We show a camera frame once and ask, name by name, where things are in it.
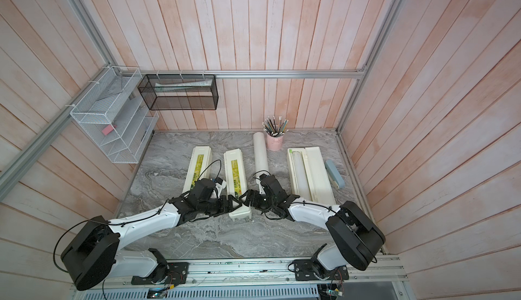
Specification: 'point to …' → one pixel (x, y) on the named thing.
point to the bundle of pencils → (273, 129)
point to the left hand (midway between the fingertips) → (235, 209)
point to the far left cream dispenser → (200, 167)
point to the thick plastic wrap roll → (260, 155)
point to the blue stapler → (334, 174)
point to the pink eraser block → (108, 129)
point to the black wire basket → (180, 91)
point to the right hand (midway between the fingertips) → (244, 200)
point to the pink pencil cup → (274, 143)
